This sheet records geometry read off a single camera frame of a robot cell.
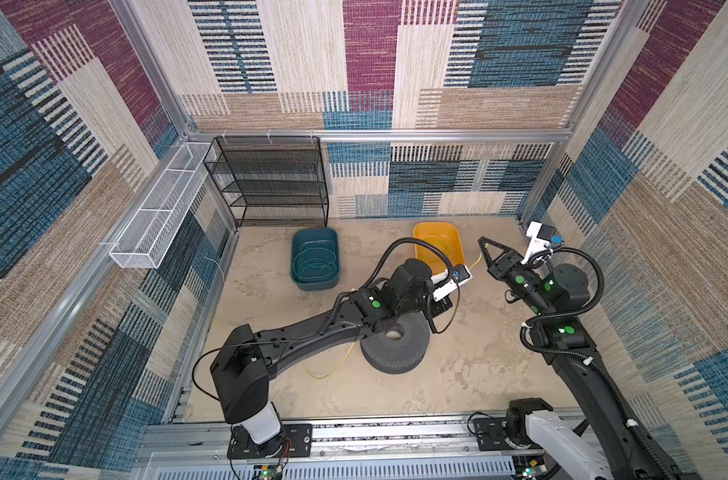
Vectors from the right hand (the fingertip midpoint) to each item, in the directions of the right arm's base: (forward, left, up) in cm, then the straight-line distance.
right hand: (478, 243), depth 68 cm
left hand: (-4, +5, -9) cm, 11 cm away
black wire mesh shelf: (+48, +59, -18) cm, 78 cm away
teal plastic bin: (+32, +51, -33) cm, 69 cm away
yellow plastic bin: (+31, -4, -33) cm, 45 cm away
